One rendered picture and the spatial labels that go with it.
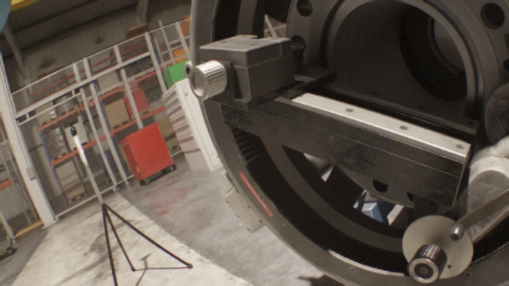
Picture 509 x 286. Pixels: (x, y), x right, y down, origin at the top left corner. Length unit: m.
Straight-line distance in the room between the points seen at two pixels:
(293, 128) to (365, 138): 0.11
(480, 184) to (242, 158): 0.41
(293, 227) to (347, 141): 0.23
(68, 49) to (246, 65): 14.33
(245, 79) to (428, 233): 0.30
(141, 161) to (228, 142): 5.00
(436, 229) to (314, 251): 0.26
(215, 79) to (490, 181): 0.34
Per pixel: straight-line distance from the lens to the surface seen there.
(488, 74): 0.45
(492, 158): 0.36
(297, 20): 0.58
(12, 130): 7.80
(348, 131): 0.39
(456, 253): 0.42
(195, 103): 4.19
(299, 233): 0.58
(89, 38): 14.76
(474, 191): 0.37
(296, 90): 0.43
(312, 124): 0.42
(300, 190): 0.61
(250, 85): 0.40
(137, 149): 5.58
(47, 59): 14.67
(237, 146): 0.59
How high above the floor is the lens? 0.65
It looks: 7 degrees down
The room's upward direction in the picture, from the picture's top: 23 degrees counter-clockwise
